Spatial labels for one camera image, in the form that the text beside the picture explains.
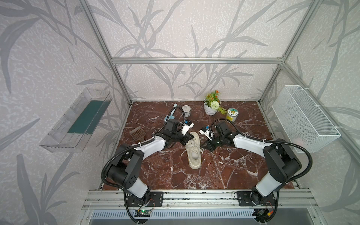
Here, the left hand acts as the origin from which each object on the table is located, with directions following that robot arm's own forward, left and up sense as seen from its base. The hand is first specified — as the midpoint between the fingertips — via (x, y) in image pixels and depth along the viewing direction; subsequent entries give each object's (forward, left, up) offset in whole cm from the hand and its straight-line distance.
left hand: (193, 132), depth 87 cm
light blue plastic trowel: (+22, +18, -13) cm, 31 cm away
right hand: (-4, -6, -5) cm, 8 cm away
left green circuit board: (-41, +27, -12) cm, 50 cm away
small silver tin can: (+24, +5, -7) cm, 26 cm away
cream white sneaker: (-10, 0, -5) cm, 11 cm away
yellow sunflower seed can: (+18, -29, -4) cm, 34 cm away
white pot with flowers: (+22, -13, +3) cm, 26 cm away
